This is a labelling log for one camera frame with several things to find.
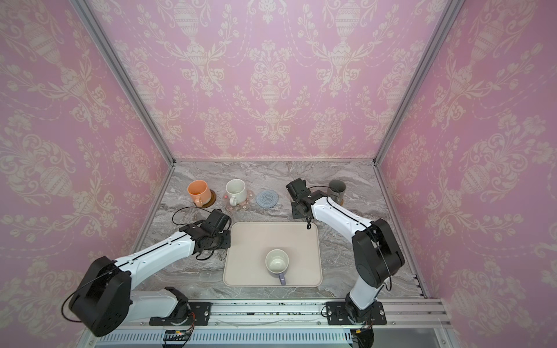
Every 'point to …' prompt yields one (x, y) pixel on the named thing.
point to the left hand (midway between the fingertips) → (228, 241)
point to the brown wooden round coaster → (212, 200)
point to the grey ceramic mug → (336, 191)
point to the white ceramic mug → (237, 191)
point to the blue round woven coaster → (267, 199)
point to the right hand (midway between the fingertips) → (304, 208)
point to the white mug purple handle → (277, 262)
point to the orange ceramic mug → (199, 192)
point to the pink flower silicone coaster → (244, 206)
